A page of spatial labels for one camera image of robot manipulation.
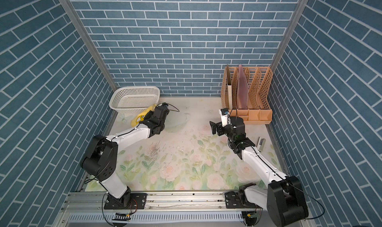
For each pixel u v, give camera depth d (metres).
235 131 0.63
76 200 0.75
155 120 0.71
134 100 1.19
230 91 0.89
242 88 0.94
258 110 1.02
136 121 0.88
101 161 0.46
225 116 0.71
